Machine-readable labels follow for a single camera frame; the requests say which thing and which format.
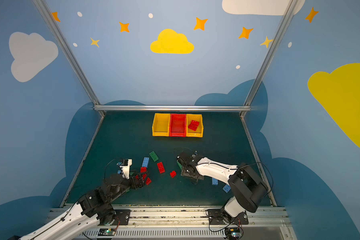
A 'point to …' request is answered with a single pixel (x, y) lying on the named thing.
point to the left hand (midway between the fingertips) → (145, 173)
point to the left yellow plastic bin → (161, 126)
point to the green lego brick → (153, 156)
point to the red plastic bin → (177, 126)
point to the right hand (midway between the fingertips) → (191, 171)
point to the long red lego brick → (161, 167)
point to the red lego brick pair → (143, 170)
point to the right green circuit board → (231, 232)
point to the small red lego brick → (173, 174)
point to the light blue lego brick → (145, 161)
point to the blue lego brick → (215, 181)
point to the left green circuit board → (106, 232)
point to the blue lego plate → (226, 188)
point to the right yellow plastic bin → (199, 132)
